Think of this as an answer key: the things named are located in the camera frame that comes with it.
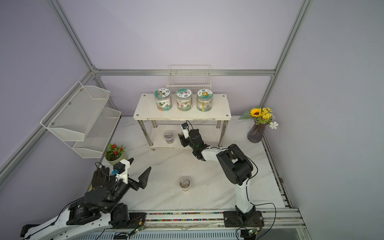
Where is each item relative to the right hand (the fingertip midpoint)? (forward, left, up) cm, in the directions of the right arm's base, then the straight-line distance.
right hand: (184, 133), depth 97 cm
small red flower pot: (-15, +40, +2) cm, 43 cm away
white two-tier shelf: (+10, +13, -1) cm, 16 cm away
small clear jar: (-4, +9, +2) cm, 10 cm away
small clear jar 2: (-32, -1, -4) cm, 32 cm away
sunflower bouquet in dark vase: (-1, -47, +14) cm, 49 cm away
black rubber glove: (-25, +49, -9) cm, 56 cm away
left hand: (-30, +17, +16) cm, 38 cm away
